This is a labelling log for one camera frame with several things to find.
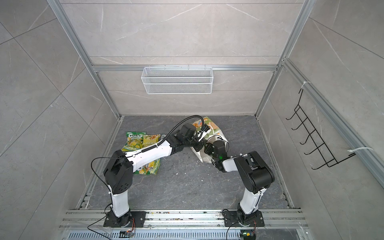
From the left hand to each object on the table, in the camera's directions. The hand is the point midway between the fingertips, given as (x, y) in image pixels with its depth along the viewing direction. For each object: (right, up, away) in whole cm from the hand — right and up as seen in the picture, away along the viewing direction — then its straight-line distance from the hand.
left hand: (207, 137), depth 84 cm
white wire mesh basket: (-19, +39, +17) cm, 47 cm away
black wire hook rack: (+47, -7, -25) cm, 54 cm away
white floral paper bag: (+5, +2, 0) cm, 5 cm away
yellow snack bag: (-39, -3, +17) cm, 42 cm away
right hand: (0, -5, +14) cm, 14 cm away
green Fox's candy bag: (-49, -4, +16) cm, 51 cm away
